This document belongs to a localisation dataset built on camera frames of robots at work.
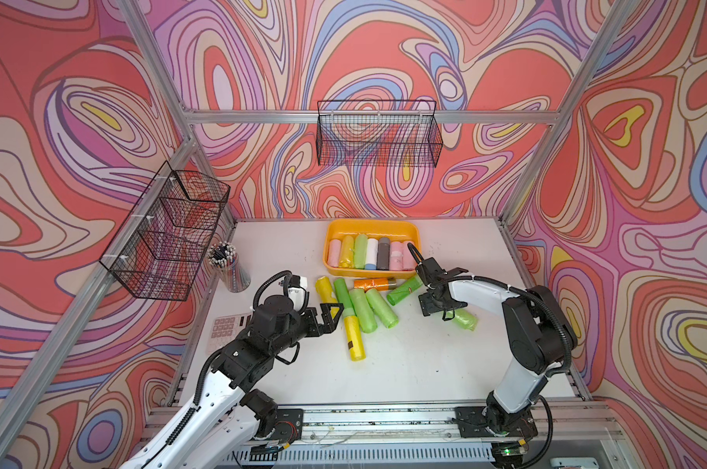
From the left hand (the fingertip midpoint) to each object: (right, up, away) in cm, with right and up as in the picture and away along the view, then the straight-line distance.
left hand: (335, 310), depth 71 cm
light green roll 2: (+13, -4, +20) cm, 24 cm away
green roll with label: (+21, +2, +25) cm, 33 cm away
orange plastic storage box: (+21, +23, +45) cm, 55 cm away
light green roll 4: (+7, +14, +33) cm, 37 cm away
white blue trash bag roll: (+11, +13, +33) cm, 37 cm away
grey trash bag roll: (+15, +13, +33) cm, 39 cm away
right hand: (+34, -5, +22) cm, 41 cm away
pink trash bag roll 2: (-2, +13, +33) cm, 36 cm away
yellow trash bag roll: (-5, +1, +25) cm, 25 cm away
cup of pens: (-35, +13, +16) cm, 41 cm away
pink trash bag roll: (+20, +13, +33) cm, 40 cm away
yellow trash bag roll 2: (+2, +12, +28) cm, 31 cm away
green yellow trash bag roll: (+4, -9, +17) cm, 20 cm away
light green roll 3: (+39, -6, +18) cm, 43 cm away
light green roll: (+8, -4, +20) cm, 21 cm away
